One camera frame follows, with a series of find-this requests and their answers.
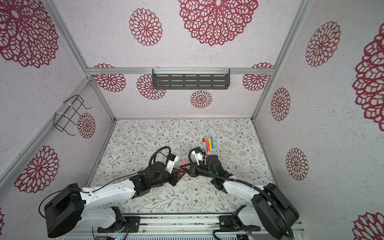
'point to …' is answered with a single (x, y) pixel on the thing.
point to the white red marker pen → (203, 140)
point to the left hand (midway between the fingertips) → (184, 174)
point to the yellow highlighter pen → (210, 143)
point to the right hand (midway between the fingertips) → (181, 166)
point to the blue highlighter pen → (212, 143)
